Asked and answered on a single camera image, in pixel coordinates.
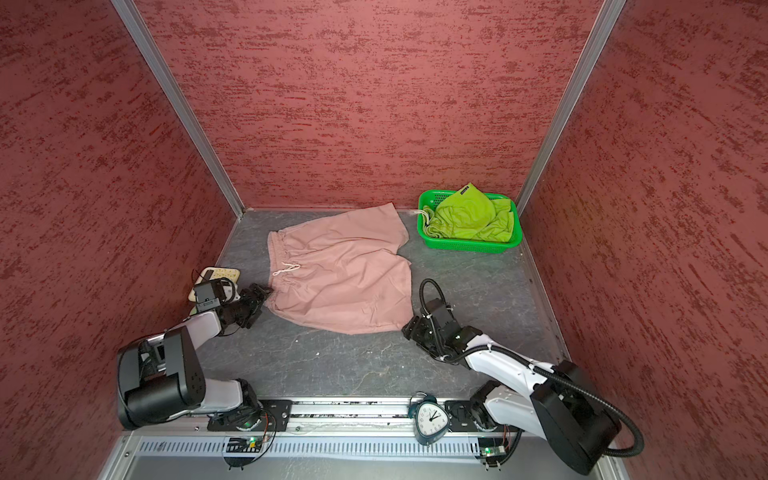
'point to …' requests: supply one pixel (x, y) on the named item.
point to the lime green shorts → (469, 213)
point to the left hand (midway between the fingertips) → (270, 302)
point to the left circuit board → (244, 445)
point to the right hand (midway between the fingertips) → (406, 341)
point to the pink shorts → (343, 272)
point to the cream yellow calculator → (218, 273)
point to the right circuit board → (491, 446)
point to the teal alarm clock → (431, 420)
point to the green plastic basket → (429, 197)
